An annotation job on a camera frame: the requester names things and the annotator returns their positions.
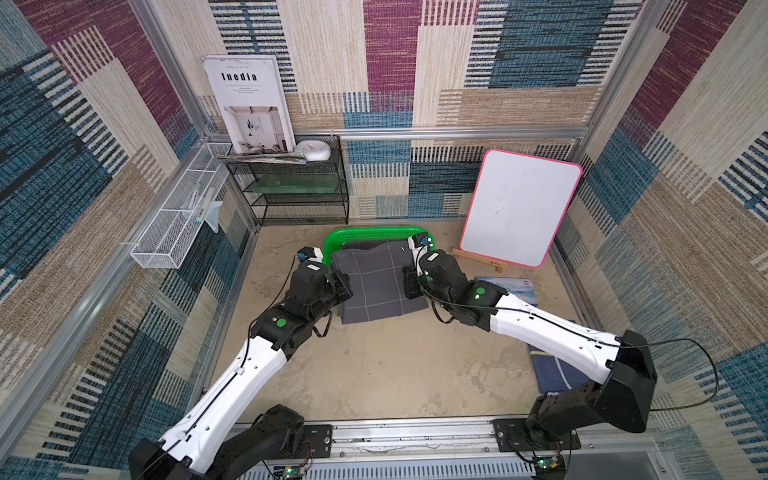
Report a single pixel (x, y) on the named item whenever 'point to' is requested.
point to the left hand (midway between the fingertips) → (350, 275)
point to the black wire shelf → (311, 194)
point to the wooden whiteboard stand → (460, 253)
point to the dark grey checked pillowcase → (377, 281)
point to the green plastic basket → (345, 236)
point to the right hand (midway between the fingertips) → (403, 266)
